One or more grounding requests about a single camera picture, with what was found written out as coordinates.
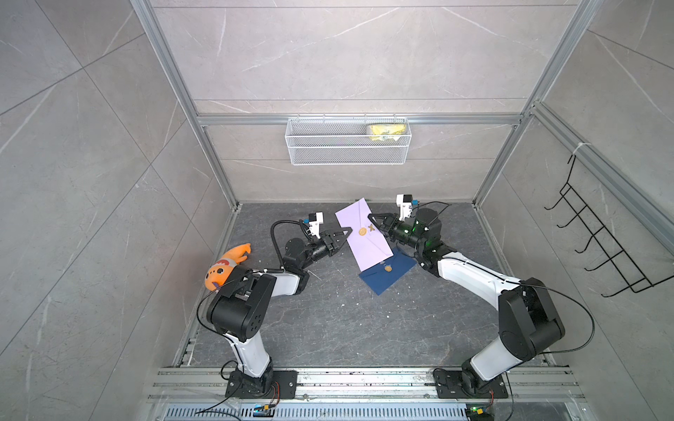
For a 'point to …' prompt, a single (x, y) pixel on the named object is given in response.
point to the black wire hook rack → (636, 281)
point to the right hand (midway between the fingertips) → (369, 216)
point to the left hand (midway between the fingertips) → (354, 229)
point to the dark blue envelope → (387, 274)
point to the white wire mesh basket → (342, 141)
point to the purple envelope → (368, 244)
